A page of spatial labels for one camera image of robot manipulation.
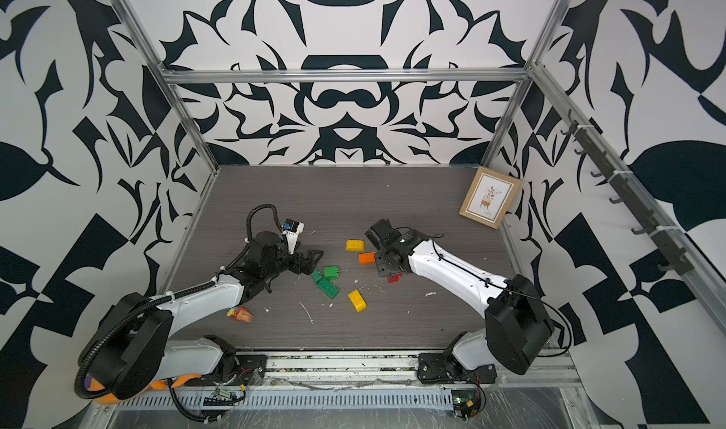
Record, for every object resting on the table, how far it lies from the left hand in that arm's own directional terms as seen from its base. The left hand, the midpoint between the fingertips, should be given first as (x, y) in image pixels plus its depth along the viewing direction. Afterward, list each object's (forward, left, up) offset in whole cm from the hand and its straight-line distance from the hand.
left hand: (308, 242), depth 88 cm
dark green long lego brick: (-8, -2, -5) cm, 10 cm away
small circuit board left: (-38, +18, -5) cm, 42 cm away
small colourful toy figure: (-18, +19, -7) cm, 27 cm away
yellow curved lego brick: (+3, -15, -8) cm, 17 cm away
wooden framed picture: (+16, -61, 0) cm, 63 cm away
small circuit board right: (-41, -41, -10) cm, 59 cm away
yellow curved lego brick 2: (-16, -15, -8) cm, 23 cm away
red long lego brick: (-9, -26, -8) cm, 29 cm away
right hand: (-6, -24, 0) cm, 25 cm away
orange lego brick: (-2, -18, -8) cm, 20 cm away
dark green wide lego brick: (-12, -6, -8) cm, 15 cm away
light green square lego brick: (-7, -7, -7) cm, 12 cm away
